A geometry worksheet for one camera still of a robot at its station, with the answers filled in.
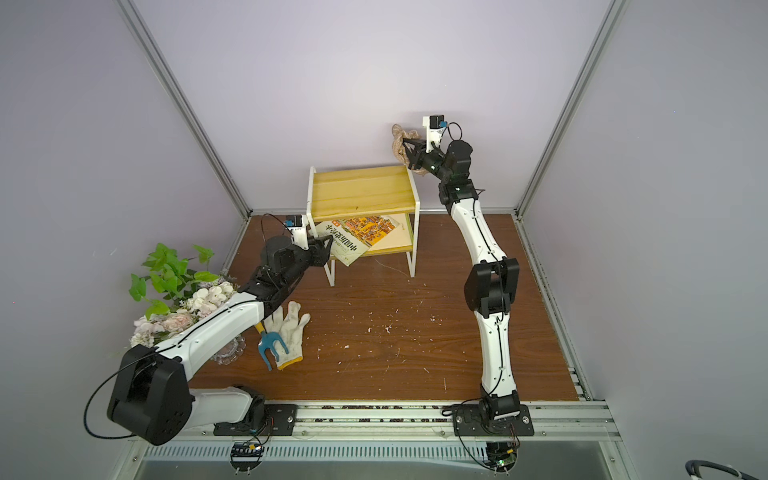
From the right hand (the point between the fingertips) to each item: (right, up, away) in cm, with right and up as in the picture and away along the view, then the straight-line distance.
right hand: (411, 132), depth 80 cm
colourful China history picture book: (-17, -29, +11) cm, 35 cm away
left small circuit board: (-42, -84, -8) cm, 94 cm away
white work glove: (-36, -57, +8) cm, 68 cm away
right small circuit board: (+21, -83, -9) cm, 86 cm away
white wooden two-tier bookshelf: (-13, -22, -4) cm, 26 cm away
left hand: (-24, -28, +2) cm, 37 cm away
